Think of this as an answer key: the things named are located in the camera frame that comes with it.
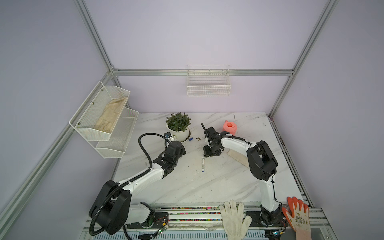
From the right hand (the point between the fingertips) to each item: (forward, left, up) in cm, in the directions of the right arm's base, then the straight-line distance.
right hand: (206, 154), depth 97 cm
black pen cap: (+14, +6, -2) cm, 15 cm away
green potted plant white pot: (+12, +18, +16) cm, 27 cm away
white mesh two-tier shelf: (-2, +57, +12) cm, 58 cm away
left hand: (-1, +17, +13) cm, 21 cm away
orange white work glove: (-35, -46, -1) cm, 57 cm away
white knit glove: (-39, -14, -2) cm, 41 cm away
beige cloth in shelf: (+7, +53, +30) cm, 61 cm away
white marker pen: (-6, +2, -1) cm, 7 cm away
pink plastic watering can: (+15, -16, +10) cm, 24 cm away
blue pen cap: (+13, +11, -1) cm, 17 cm away
